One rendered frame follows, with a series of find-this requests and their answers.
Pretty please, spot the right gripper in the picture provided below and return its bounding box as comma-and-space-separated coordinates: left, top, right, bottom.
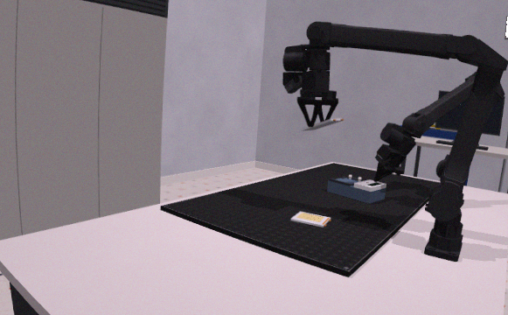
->
374, 162, 404, 182

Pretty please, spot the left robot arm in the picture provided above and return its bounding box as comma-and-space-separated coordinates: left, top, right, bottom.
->
282, 22, 508, 262

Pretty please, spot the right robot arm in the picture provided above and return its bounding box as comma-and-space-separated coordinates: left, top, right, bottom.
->
376, 72, 505, 167

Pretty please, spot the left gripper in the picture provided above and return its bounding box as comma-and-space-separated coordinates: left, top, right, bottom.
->
297, 70, 338, 127

